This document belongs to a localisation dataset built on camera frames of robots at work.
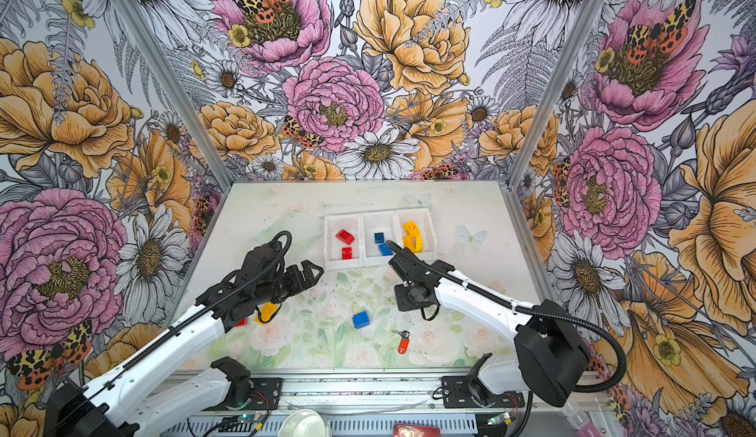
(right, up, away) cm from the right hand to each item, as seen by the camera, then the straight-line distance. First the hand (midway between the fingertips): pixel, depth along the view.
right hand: (410, 308), depth 83 cm
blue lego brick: (-7, +14, +18) cm, 24 cm away
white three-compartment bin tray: (-15, +18, +14) cm, 27 cm away
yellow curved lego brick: (+4, +16, +17) cm, 24 cm away
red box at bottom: (0, -22, -17) cm, 27 cm away
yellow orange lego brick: (+2, +16, +18) cm, 24 cm away
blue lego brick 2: (-14, -4, +3) cm, 15 cm away
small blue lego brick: (-9, +18, +19) cm, 28 cm away
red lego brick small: (-20, +13, +17) cm, 29 cm away
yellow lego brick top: (+2, +20, +20) cm, 29 cm away
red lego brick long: (-21, +18, +19) cm, 34 cm away
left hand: (-27, +7, -3) cm, 28 cm away
